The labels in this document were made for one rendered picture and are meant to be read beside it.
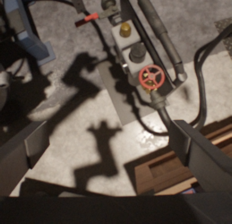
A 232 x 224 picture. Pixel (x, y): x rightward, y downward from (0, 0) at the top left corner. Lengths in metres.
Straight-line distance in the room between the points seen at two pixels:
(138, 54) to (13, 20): 0.76
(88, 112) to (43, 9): 0.82
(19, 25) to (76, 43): 0.34
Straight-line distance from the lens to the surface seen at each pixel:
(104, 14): 0.62
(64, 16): 1.30
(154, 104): 0.51
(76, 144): 1.01
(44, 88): 1.12
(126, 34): 0.56
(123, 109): 0.95
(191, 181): 0.53
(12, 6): 1.15
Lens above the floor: 0.95
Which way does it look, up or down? 81 degrees down
